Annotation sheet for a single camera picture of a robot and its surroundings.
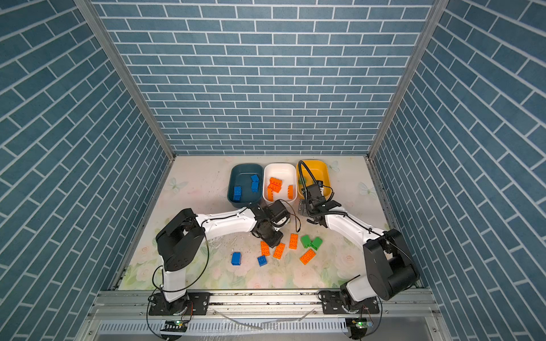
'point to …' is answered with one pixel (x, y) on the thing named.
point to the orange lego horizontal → (274, 183)
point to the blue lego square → (255, 188)
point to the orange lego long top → (290, 192)
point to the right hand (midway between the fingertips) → (311, 204)
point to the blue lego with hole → (255, 180)
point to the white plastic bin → (287, 172)
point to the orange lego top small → (269, 194)
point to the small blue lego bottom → (261, 261)
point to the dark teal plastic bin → (245, 185)
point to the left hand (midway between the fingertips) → (276, 241)
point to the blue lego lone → (236, 258)
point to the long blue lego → (237, 193)
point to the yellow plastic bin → (320, 170)
